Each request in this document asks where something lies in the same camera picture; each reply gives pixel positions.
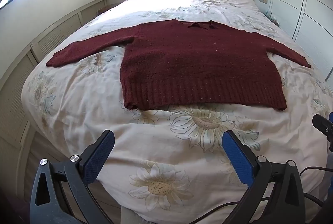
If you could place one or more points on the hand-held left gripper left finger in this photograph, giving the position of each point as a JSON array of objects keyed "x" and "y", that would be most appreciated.
[{"x": 97, "y": 159}]

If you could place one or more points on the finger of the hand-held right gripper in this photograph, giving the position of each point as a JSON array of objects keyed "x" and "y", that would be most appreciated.
[{"x": 322, "y": 125}]

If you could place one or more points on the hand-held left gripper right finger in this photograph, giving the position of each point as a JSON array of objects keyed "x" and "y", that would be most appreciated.
[{"x": 238, "y": 159}]

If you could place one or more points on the maroon knit sweater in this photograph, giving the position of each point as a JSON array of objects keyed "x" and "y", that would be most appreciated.
[{"x": 182, "y": 65}]

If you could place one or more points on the floral white blanket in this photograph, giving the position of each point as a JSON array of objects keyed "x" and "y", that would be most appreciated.
[{"x": 182, "y": 148}]

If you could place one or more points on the wooden nightstand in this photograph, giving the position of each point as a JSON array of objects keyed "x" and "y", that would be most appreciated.
[{"x": 272, "y": 18}]

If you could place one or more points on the beige louvered cabinet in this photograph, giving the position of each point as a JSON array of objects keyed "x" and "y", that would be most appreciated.
[{"x": 59, "y": 28}]

